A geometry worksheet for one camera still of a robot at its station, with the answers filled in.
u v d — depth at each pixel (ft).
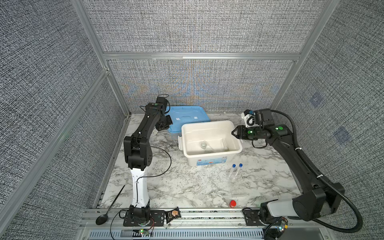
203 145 3.23
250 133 2.17
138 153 1.83
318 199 1.28
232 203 2.50
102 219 2.41
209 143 3.32
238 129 2.36
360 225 1.20
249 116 2.29
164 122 2.67
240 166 2.49
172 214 2.40
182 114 3.72
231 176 2.81
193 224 2.40
